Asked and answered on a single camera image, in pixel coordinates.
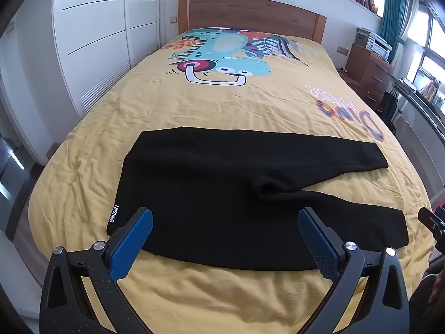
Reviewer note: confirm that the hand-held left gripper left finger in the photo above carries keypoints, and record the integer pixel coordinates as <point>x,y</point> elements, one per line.
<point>134,236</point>

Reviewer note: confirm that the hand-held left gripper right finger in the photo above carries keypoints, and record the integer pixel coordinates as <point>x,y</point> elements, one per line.
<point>318,240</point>

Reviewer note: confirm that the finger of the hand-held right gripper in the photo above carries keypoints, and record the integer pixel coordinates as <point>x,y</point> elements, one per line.
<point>433,222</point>

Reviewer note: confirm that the black pants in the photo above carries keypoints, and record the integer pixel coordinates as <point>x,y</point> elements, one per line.
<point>215,195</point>

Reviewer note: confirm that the black bag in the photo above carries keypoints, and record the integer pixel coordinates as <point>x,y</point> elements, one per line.
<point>389,106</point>

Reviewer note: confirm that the yellow printed blanket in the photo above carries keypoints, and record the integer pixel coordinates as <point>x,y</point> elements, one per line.
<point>243,108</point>

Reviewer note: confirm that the wooden dresser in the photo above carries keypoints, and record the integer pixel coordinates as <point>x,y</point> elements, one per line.
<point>369,71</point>

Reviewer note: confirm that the white printer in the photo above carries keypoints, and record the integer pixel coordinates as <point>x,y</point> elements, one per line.
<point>376,43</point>

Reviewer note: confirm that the white wardrobe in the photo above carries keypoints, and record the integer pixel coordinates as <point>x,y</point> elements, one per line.
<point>94,31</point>

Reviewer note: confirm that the teal curtain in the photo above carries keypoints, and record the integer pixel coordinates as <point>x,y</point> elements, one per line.
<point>394,14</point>

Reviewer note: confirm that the wooden headboard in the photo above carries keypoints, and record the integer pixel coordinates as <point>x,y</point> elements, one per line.
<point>257,14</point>

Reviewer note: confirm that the wall socket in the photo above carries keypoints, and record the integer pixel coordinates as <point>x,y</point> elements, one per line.
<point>342,49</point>

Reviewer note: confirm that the wall switch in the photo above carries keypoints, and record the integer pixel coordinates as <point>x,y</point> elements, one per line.
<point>172,19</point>

